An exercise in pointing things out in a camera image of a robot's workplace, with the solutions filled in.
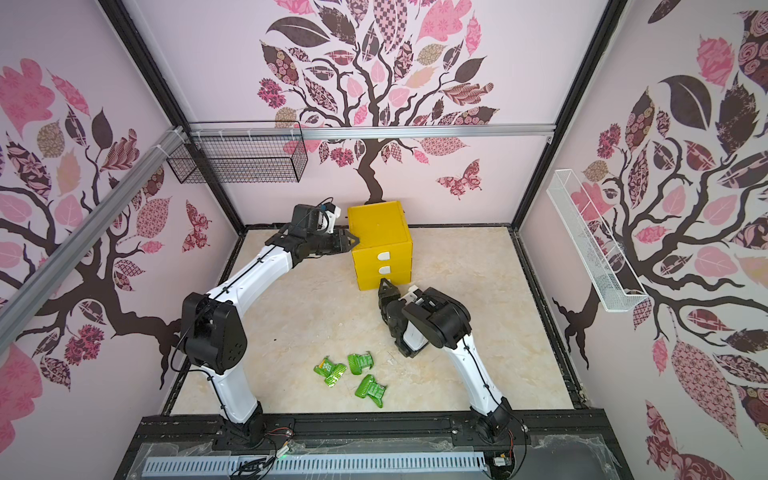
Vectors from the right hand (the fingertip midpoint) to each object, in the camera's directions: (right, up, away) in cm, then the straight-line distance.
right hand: (377, 281), depth 99 cm
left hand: (-7, +12, -11) cm, 17 cm away
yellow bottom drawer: (-3, 0, -1) cm, 3 cm away
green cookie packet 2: (-5, -22, -14) cm, 27 cm away
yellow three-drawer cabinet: (+3, +11, -14) cm, 18 cm away
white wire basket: (+55, +4, -33) cm, 64 cm away
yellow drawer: (+2, +4, -7) cm, 9 cm away
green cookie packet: (-12, -24, -16) cm, 32 cm away
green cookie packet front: (-1, -27, -18) cm, 33 cm away
